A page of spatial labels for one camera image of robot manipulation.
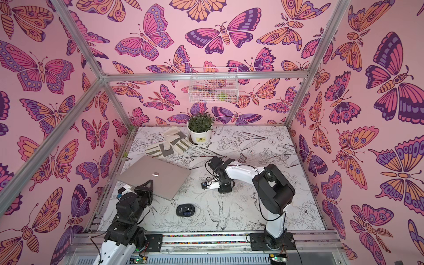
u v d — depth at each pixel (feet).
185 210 2.66
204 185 2.63
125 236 1.88
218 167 2.20
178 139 3.59
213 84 3.13
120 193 2.38
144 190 2.30
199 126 3.19
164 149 3.51
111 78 3.01
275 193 1.57
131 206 1.95
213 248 2.39
